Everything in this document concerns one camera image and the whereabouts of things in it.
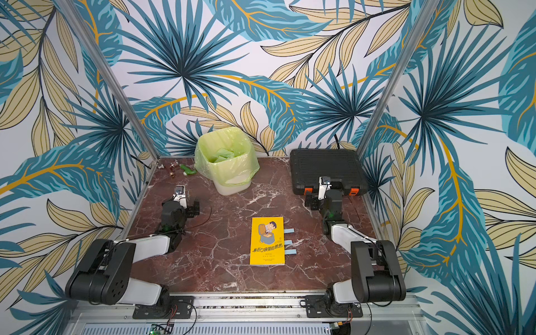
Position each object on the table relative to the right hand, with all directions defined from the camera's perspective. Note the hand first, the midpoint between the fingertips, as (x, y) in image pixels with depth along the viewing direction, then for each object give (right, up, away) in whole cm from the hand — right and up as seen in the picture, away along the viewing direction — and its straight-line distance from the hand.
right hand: (319, 190), depth 92 cm
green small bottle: (-65, +9, +19) cm, 69 cm away
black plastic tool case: (+17, +11, +17) cm, 26 cm away
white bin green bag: (-43, +16, +11) cm, 47 cm away
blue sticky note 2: (-14, -22, -3) cm, 26 cm away
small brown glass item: (-75, +9, +21) cm, 79 cm away
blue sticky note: (-13, -17, -1) cm, 22 cm away
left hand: (-59, -4, -1) cm, 59 cm away
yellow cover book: (-23, -21, -3) cm, 31 cm away
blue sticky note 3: (-13, -25, -6) cm, 29 cm away
